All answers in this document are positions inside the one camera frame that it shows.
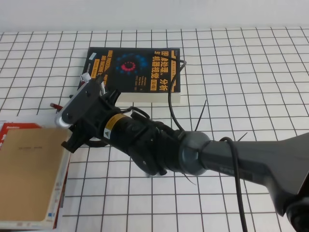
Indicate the red and black pen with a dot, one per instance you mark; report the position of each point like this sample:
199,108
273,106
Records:
56,106

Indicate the grey marker black cap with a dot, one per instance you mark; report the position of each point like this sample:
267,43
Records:
162,172

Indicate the red and white book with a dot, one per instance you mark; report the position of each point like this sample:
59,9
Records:
49,222

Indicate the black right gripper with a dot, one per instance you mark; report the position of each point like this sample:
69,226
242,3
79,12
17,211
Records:
134,135

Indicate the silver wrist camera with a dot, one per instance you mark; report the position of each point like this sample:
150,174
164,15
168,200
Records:
78,105

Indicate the brown kraft notebook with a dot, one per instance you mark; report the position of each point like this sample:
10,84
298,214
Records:
30,160

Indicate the black hardcover textbook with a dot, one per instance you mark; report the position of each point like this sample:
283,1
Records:
140,74

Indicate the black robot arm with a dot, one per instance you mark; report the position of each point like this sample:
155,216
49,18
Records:
281,166

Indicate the black mesh pen holder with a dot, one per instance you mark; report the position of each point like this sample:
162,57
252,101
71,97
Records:
96,144

